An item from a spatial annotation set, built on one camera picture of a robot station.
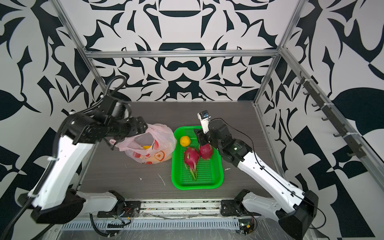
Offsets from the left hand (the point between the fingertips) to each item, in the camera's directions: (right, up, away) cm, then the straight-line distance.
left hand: (141, 125), depth 63 cm
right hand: (+25, -1, +8) cm, 26 cm away
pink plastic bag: (+2, -11, +17) cm, 21 cm away
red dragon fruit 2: (+20, -19, +20) cm, 34 cm away
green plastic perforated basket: (+31, -28, +22) cm, 47 cm away
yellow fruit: (-6, -14, +27) cm, 31 cm away
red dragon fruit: (+29, -16, +23) cm, 40 cm away
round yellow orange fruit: (+17, -11, +29) cm, 35 cm away
